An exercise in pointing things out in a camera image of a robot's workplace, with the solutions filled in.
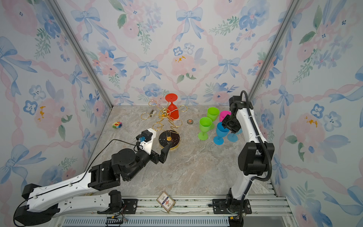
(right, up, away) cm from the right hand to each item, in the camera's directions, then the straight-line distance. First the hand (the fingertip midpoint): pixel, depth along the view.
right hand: (227, 127), depth 87 cm
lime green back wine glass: (-13, +2, +5) cm, 14 cm away
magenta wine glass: (+1, +8, +11) cm, 14 cm away
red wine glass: (-33, +9, -8) cm, 35 cm away
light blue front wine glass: (+9, -8, +14) cm, 18 cm away
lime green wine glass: (-7, +9, +9) cm, 15 cm away
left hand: (-36, -3, -28) cm, 45 cm away
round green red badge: (-22, +3, +23) cm, 32 cm away
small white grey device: (-52, +10, +27) cm, 59 cm away
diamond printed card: (-36, -39, -12) cm, 54 cm away
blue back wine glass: (-4, -3, -1) cm, 5 cm away
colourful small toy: (-77, +1, +20) cm, 79 cm away
